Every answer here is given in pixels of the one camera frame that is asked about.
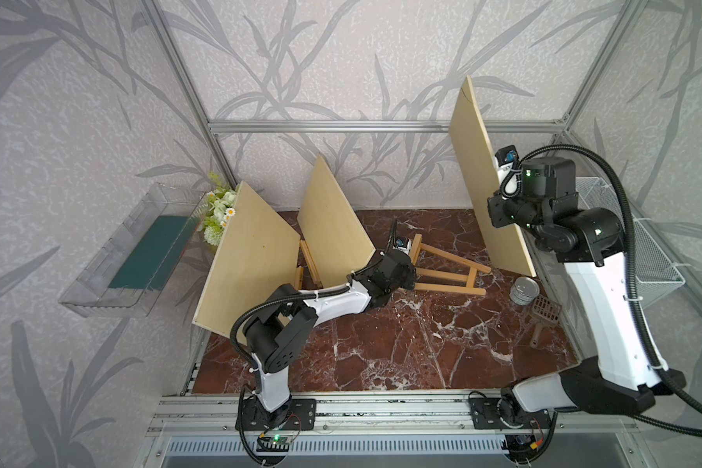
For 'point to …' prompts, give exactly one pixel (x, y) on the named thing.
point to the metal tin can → (524, 291)
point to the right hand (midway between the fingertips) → (500, 190)
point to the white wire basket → (656, 274)
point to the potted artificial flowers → (221, 203)
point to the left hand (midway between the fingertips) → (414, 267)
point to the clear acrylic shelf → (89, 293)
